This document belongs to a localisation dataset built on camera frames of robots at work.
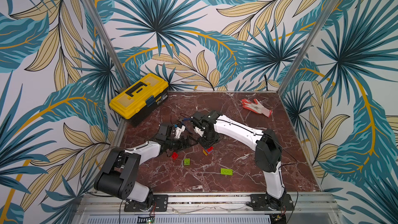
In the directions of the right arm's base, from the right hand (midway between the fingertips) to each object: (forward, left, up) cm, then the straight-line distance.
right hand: (206, 145), depth 85 cm
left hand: (0, +8, -1) cm, 8 cm away
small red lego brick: (-3, +18, -6) cm, 19 cm away
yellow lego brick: (-2, +1, -5) cm, 5 cm away
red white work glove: (+32, -38, -7) cm, 50 cm away
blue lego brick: (-3, -1, -1) cm, 3 cm away
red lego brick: (-2, -2, +1) cm, 3 cm away
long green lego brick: (-12, -10, -8) cm, 17 cm away
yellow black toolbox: (+24, +39, +11) cm, 47 cm away
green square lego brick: (-6, +11, -7) cm, 14 cm away
